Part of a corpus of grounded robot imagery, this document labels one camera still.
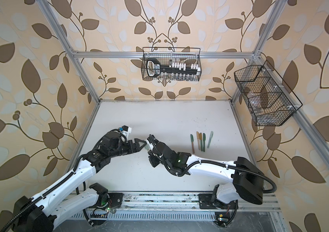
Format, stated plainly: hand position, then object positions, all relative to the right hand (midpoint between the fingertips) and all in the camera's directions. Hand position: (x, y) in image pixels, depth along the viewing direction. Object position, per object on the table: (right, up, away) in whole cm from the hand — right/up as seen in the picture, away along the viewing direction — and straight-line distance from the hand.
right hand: (149, 153), depth 77 cm
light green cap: (-1, +3, 0) cm, 4 cm away
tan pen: (+31, +4, +21) cm, 38 cm away
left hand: (-3, +5, 0) cm, 6 cm away
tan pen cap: (+33, +5, +22) cm, 40 cm away
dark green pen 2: (+39, +4, +21) cm, 44 cm away
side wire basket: (+63, +28, -4) cm, 69 cm away
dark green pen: (+34, +3, +20) cm, 40 cm away
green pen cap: (+26, +5, +22) cm, 35 cm away
